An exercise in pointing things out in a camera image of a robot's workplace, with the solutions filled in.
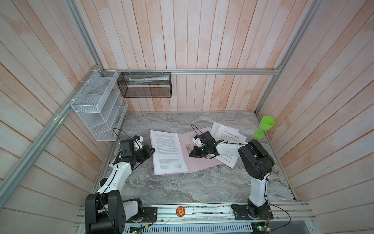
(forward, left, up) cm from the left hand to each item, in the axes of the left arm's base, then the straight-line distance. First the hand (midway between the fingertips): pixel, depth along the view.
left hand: (155, 151), depth 85 cm
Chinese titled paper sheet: (+21, -48, -11) cm, 54 cm away
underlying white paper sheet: (+28, -42, -10) cm, 51 cm away
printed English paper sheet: (0, -7, -7) cm, 10 cm away
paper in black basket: (+37, +10, +24) cm, 46 cm away
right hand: (+3, -21, -10) cm, 23 cm away
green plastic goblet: (+18, -71, +5) cm, 73 cm away
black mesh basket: (+47, +11, +14) cm, 50 cm away
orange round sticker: (-29, -15, -10) cm, 35 cm away
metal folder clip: (+8, -21, -10) cm, 24 cm away
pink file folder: (-3, -23, -10) cm, 25 cm away
